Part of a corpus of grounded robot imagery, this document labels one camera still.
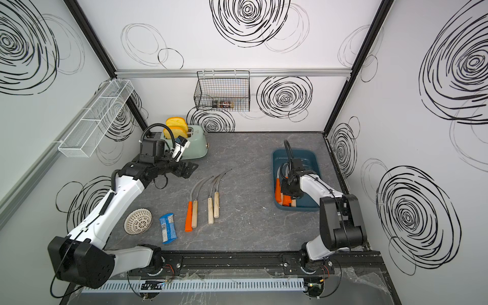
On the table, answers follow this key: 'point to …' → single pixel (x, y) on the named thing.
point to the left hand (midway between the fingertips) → (188, 160)
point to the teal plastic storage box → (311, 161)
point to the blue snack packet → (168, 229)
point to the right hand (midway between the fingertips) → (288, 191)
